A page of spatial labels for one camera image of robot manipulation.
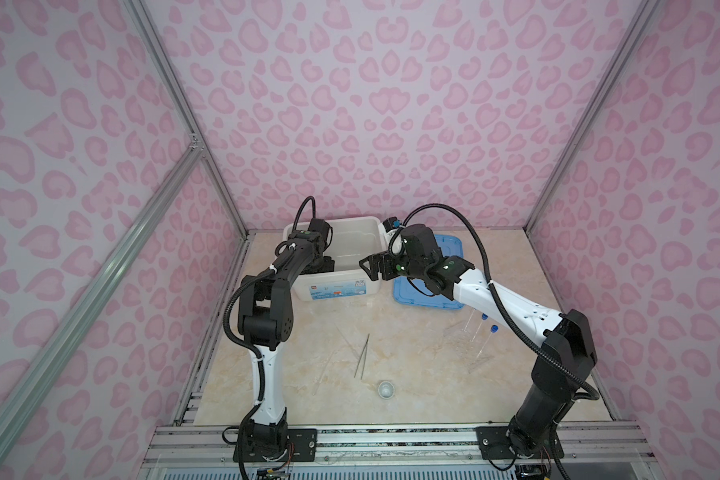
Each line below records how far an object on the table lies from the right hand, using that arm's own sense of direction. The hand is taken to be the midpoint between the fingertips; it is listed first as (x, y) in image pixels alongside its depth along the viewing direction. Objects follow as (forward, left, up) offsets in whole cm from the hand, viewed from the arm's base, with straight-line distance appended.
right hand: (374, 256), depth 80 cm
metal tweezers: (-20, +3, -25) cm, 32 cm away
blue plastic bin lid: (-12, -10, +2) cm, 16 cm away
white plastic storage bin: (+17, +8, -12) cm, 22 cm away
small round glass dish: (-27, -3, -25) cm, 37 cm away
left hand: (+9, +19, -18) cm, 27 cm away
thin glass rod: (-12, +9, -26) cm, 30 cm away
